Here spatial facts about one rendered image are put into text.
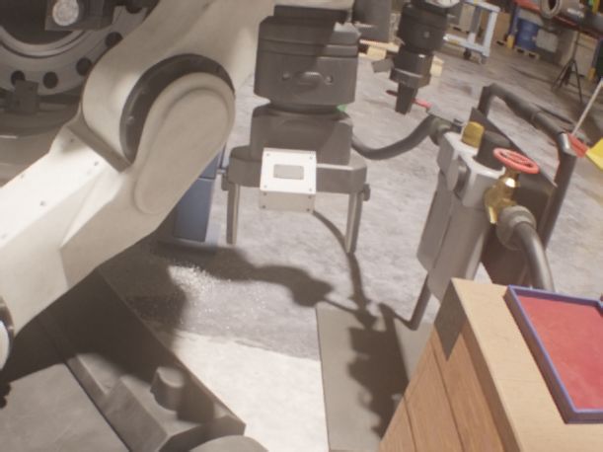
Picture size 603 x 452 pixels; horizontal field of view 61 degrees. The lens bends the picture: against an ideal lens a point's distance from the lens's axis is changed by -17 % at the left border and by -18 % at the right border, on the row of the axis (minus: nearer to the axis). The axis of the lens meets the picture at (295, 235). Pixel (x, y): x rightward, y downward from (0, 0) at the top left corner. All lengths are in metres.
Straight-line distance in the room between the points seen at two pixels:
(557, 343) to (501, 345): 0.05
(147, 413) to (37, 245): 0.22
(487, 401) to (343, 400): 0.67
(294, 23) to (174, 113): 0.17
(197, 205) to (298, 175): 0.91
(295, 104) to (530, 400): 0.30
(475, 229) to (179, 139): 0.48
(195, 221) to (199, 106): 0.81
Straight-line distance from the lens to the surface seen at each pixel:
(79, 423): 0.70
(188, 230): 1.41
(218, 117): 0.63
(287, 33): 0.48
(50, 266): 0.65
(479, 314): 0.46
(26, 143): 1.04
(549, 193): 0.80
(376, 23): 0.51
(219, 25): 0.65
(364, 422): 1.02
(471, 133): 0.97
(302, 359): 1.13
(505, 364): 0.42
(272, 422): 0.98
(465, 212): 0.89
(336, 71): 0.49
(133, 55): 0.65
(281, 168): 0.48
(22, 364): 0.78
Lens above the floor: 0.68
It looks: 26 degrees down
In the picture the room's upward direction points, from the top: 13 degrees clockwise
